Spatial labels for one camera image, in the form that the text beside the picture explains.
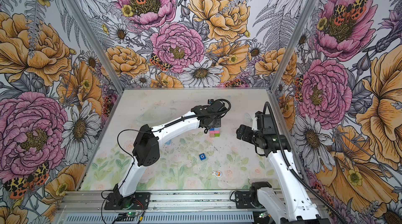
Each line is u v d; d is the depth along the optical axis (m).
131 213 0.71
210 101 0.81
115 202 0.65
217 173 0.81
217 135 0.95
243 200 0.74
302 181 0.42
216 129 0.95
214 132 0.94
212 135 0.95
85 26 0.87
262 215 0.72
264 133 0.56
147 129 0.55
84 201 0.76
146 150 0.55
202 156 0.87
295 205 0.39
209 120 0.65
